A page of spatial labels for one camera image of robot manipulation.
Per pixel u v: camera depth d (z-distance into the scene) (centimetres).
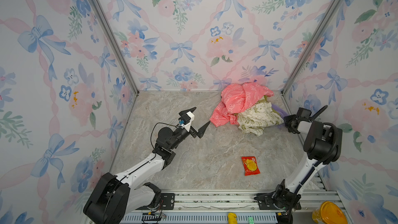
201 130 65
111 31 86
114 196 40
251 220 69
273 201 73
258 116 95
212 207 73
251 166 83
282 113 106
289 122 92
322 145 53
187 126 62
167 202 74
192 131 65
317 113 81
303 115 81
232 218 69
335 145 49
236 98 100
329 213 63
